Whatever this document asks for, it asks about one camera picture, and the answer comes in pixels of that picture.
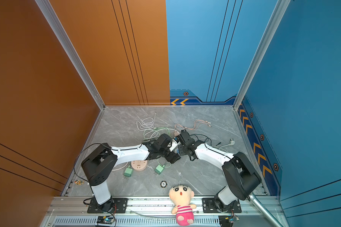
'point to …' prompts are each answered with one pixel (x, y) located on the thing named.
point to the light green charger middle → (159, 169)
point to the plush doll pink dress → (181, 196)
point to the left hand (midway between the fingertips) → (177, 151)
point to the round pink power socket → (139, 165)
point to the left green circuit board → (107, 220)
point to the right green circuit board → (227, 221)
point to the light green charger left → (128, 171)
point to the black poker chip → (163, 184)
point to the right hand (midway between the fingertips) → (184, 148)
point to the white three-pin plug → (232, 142)
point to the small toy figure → (79, 182)
